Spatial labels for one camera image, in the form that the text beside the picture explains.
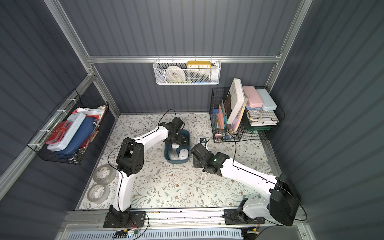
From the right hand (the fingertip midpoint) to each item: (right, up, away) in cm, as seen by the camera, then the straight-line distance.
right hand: (204, 160), depth 81 cm
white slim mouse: (-18, +6, +18) cm, 26 cm away
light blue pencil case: (+42, +34, +13) cm, 55 cm away
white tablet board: (+19, +32, +1) cm, 38 cm away
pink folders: (+14, +26, +30) cm, 42 cm away
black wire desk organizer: (+25, +27, +9) cm, 38 cm away
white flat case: (-60, +22, -12) cm, 65 cm away
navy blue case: (-58, +13, -15) cm, 61 cm away
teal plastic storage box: (-23, +5, +17) cm, 30 cm away
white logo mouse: (-12, +1, +13) cm, 18 cm away
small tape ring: (+28, +26, +9) cm, 39 cm away
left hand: (-16, +9, +18) cm, 26 cm away
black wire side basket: (-60, +29, +1) cm, 67 cm away
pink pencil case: (+32, +36, +11) cm, 49 cm away
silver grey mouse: (-19, +1, +14) cm, 24 cm away
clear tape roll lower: (-59, -19, +1) cm, 62 cm away
